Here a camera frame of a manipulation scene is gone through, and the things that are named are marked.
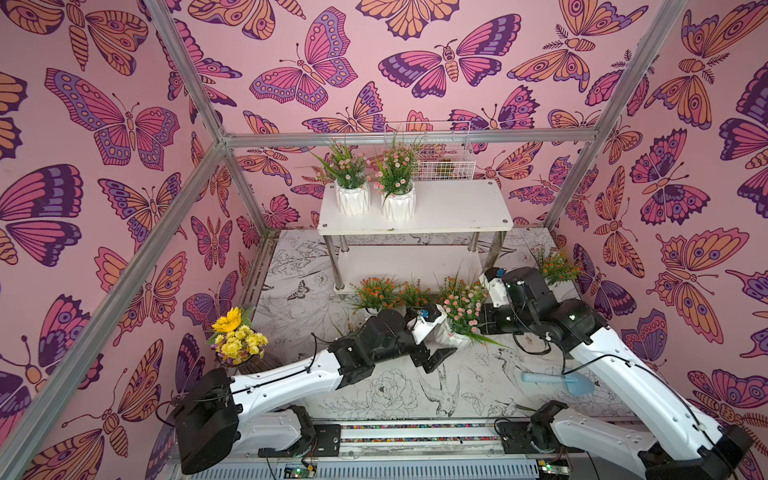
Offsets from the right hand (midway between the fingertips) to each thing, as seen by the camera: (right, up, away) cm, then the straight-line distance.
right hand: (471, 315), depth 72 cm
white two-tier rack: (-6, +27, +6) cm, 28 cm away
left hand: (-6, -3, -2) cm, 7 cm away
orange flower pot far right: (+31, +11, +17) cm, 37 cm away
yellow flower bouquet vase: (-53, -5, -8) cm, 54 cm away
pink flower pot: (-4, +4, -7) cm, 9 cm away
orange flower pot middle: (-13, +3, +12) cm, 18 cm away
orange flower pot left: (-24, +4, +11) cm, 27 cm away
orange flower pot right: (-1, +6, +16) cm, 17 cm away
